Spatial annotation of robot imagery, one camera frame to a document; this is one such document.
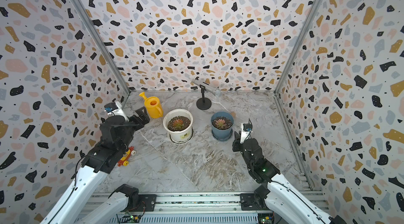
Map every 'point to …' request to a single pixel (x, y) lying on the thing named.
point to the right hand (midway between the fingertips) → (237, 132)
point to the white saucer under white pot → (181, 142)
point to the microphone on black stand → (204, 103)
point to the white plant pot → (184, 133)
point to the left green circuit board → (130, 219)
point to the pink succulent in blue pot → (220, 123)
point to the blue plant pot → (225, 131)
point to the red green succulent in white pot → (177, 124)
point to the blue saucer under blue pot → (223, 139)
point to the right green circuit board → (266, 218)
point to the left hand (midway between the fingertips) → (139, 111)
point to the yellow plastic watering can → (153, 105)
